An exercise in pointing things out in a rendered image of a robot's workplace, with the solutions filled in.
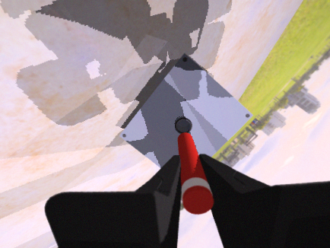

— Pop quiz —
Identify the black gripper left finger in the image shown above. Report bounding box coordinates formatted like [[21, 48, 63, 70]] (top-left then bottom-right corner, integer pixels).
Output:
[[44, 155, 182, 248]]

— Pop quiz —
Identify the grey square panel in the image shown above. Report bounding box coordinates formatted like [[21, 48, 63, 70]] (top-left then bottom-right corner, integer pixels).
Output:
[[119, 53, 253, 169]]

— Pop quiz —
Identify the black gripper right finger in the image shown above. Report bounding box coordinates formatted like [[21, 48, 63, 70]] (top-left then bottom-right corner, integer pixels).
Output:
[[199, 154, 330, 248]]

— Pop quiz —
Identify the red peg with white band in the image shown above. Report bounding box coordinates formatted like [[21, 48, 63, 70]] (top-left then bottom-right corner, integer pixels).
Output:
[[178, 132, 214, 215]]

